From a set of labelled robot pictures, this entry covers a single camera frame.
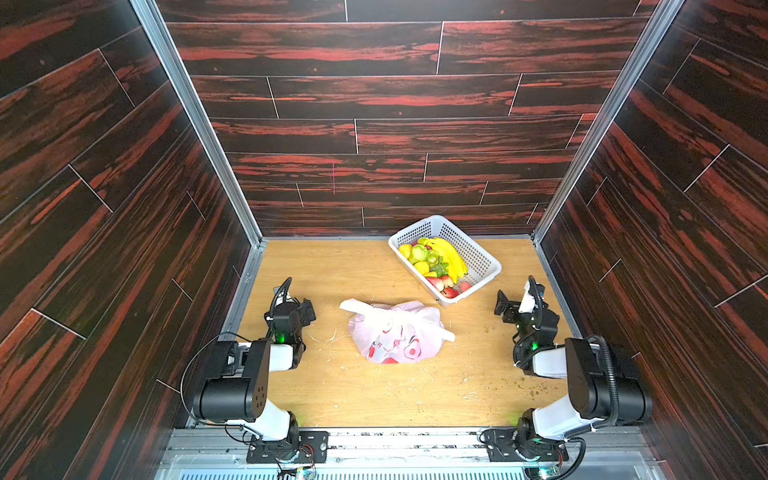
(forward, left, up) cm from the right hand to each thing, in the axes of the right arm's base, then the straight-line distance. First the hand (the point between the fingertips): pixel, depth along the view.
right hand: (523, 293), depth 91 cm
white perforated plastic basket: (+17, +23, -4) cm, 28 cm away
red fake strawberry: (+3, +21, -5) cm, 22 cm away
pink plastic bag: (-16, +39, +3) cm, 42 cm away
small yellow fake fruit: (+19, +36, -2) cm, 41 cm away
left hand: (-4, +72, -4) cm, 73 cm away
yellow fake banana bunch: (+14, +18, -5) cm, 23 cm away
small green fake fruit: (+16, +26, -3) cm, 31 cm away
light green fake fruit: (+16, +31, 0) cm, 35 cm away
